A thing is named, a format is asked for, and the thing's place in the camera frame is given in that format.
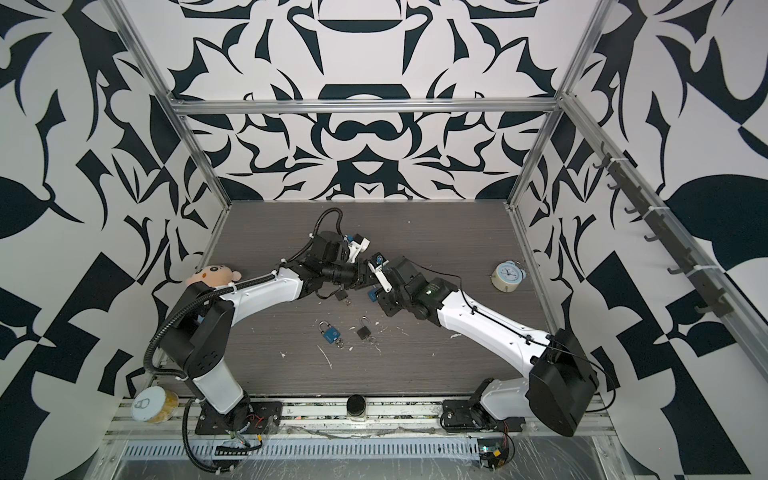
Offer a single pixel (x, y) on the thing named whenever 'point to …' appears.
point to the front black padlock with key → (364, 332)
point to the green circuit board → (493, 452)
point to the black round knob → (356, 405)
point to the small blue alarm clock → (507, 276)
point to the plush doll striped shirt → (214, 276)
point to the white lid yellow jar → (154, 404)
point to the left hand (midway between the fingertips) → (389, 273)
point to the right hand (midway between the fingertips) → (384, 289)
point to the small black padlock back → (341, 295)
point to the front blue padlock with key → (330, 333)
